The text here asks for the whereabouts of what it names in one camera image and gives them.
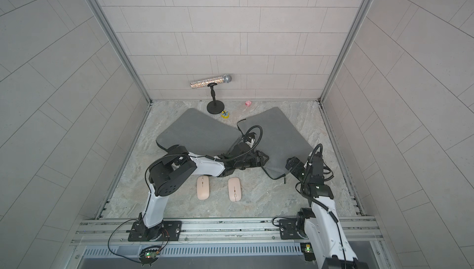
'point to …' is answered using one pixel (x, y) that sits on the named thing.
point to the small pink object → (248, 103)
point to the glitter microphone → (226, 78)
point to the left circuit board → (149, 258)
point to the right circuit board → (307, 248)
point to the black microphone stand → (215, 107)
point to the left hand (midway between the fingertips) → (267, 159)
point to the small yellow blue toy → (225, 114)
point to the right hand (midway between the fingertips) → (292, 162)
